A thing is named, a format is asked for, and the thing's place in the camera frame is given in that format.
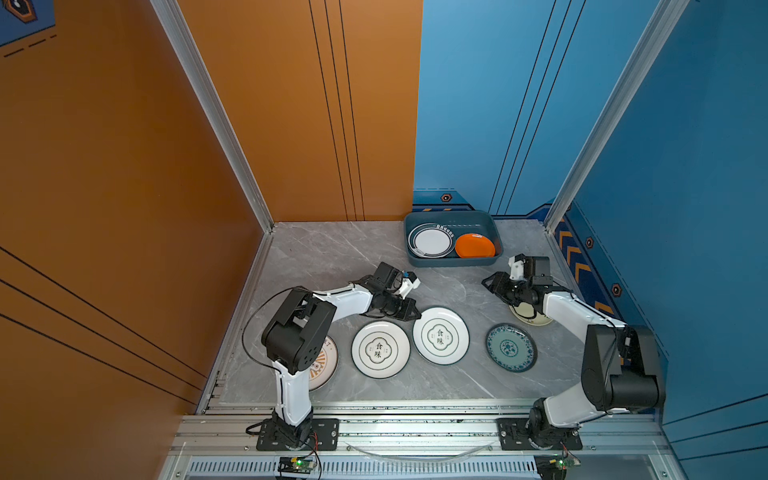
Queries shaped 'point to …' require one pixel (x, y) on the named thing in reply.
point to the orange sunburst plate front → (324, 369)
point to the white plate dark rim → (430, 240)
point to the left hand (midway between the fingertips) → (420, 314)
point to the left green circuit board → (301, 464)
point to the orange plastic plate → (470, 246)
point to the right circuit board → (554, 466)
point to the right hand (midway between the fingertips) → (485, 284)
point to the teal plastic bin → (461, 223)
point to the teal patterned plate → (512, 347)
